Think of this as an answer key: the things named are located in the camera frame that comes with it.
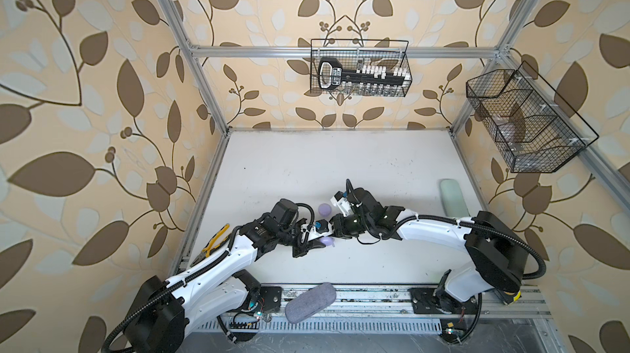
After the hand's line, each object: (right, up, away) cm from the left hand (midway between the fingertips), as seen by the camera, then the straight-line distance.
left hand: (323, 237), depth 77 cm
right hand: (0, 0, +1) cm, 1 cm away
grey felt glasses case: (-4, -17, -6) cm, 19 cm away
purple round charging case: (0, +5, +17) cm, 17 cm away
